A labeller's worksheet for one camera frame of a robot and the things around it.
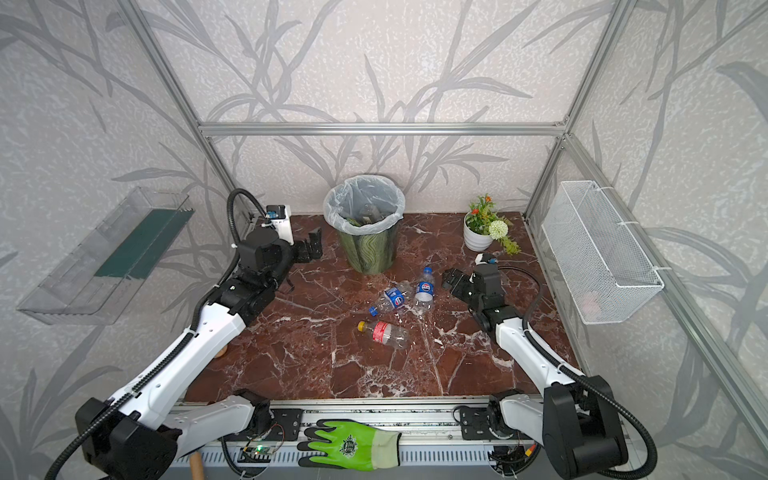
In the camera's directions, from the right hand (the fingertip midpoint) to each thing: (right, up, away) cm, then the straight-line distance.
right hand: (454, 269), depth 87 cm
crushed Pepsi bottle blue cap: (-16, -10, +6) cm, 20 cm away
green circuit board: (-50, -42, -17) cm, 67 cm away
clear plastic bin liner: (-29, +21, +14) cm, 38 cm away
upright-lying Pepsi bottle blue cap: (-8, -8, +6) cm, 13 cm away
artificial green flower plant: (+12, +16, +11) cm, 23 cm away
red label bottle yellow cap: (-20, -18, -2) cm, 27 cm away
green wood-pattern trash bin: (-25, +4, +6) cm, 26 cm away
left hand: (-39, +14, -13) cm, 43 cm away
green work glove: (-28, -40, -18) cm, 52 cm away
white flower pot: (+10, +8, +17) cm, 22 cm away
